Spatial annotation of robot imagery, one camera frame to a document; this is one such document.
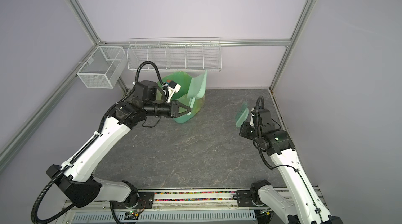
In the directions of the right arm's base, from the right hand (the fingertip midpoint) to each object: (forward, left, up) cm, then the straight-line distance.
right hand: (244, 128), depth 73 cm
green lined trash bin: (+35, +33, -1) cm, 48 cm away
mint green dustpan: (+16, +22, +11) cm, 30 cm away
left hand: (0, +24, +13) cm, 27 cm away
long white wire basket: (+50, +38, +8) cm, 63 cm away
